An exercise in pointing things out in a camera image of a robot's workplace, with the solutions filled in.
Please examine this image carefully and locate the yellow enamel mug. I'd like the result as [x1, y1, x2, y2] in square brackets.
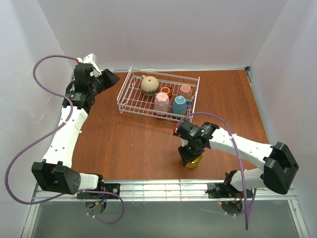
[182, 154, 203, 169]

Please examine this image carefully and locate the beige round mug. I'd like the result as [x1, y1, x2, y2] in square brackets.
[141, 75, 159, 97]

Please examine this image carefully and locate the blue floral mug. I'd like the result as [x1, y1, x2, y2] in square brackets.
[171, 96, 192, 116]

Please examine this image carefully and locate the white mug pink handle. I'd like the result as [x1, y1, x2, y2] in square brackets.
[154, 92, 169, 116]

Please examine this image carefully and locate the pink floral mug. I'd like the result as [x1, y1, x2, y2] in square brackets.
[178, 84, 193, 100]

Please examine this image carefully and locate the dark brown glazed mug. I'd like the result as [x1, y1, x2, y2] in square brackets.
[160, 86, 172, 99]

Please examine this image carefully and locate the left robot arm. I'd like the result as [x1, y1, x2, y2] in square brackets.
[31, 60, 119, 194]

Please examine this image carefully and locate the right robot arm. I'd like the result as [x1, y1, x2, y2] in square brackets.
[173, 120, 299, 197]

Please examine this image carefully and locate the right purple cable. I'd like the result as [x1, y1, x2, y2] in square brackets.
[174, 112, 257, 231]

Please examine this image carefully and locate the white wire dish rack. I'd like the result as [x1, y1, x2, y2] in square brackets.
[116, 67, 201, 121]

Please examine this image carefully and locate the aluminium front rail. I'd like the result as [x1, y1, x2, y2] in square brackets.
[32, 179, 297, 202]

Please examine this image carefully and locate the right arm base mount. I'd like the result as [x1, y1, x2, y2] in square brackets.
[205, 183, 243, 214]

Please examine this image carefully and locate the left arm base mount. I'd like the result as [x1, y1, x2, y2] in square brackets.
[76, 182, 121, 214]

